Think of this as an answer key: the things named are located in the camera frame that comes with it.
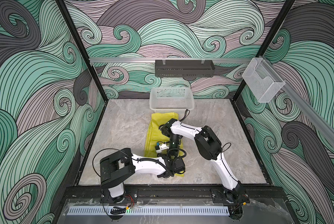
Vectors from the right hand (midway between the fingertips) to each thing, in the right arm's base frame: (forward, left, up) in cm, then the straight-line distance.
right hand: (172, 163), depth 83 cm
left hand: (+3, +8, 0) cm, 9 cm away
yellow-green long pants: (+18, +11, 0) cm, 21 cm away
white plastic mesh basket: (+57, -4, -2) cm, 57 cm away
